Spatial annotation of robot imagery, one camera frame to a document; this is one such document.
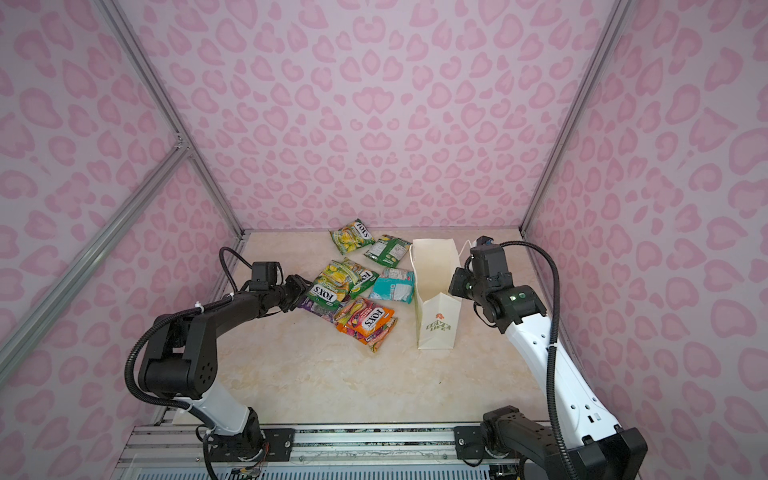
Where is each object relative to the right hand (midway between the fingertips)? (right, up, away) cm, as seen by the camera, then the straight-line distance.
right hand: (457, 275), depth 75 cm
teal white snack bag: (-15, -5, +26) cm, 30 cm away
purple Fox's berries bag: (-37, -13, +20) cm, 44 cm away
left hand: (-42, -4, +20) cm, 47 cm away
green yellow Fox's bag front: (-37, -7, +21) cm, 43 cm away
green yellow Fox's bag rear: (-30, -2, +26) cm, 39 cm away
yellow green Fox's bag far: (-32, +12, +40) cm, 53 cm away
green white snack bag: (-18, +7, +35) cm, 40 cm away
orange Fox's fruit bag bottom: (-22, -20, +13) cm, 33 cm away
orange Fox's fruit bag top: (-25, -13, +15) cm, 32 cm away
